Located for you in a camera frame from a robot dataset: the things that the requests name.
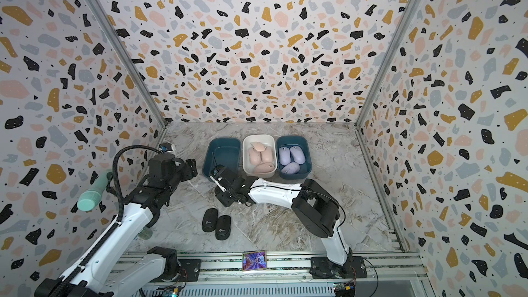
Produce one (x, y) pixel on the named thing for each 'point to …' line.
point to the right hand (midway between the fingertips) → (227, 192)
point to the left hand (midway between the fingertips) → (190, 162)
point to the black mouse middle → (223, 227)
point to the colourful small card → (254, 260)
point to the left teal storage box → (224, 151)
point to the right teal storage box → (289, 141)
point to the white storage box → (266, 139)
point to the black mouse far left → (210, 220)
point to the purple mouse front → (298, 155)
